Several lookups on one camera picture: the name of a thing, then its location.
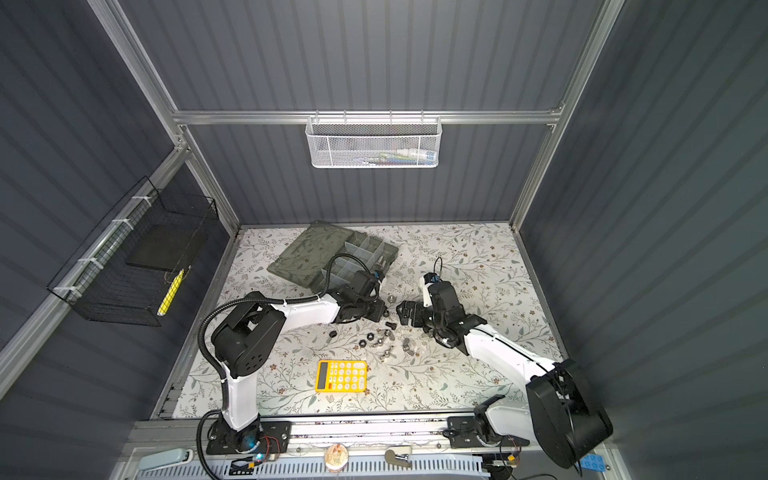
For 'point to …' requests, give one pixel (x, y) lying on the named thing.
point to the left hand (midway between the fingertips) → (383, 306)
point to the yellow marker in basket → (171, 293)
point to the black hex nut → (362, 343)
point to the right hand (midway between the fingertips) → (413, 310)
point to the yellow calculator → (341, 376)
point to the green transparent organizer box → (304, 260)
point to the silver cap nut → (391, 299)
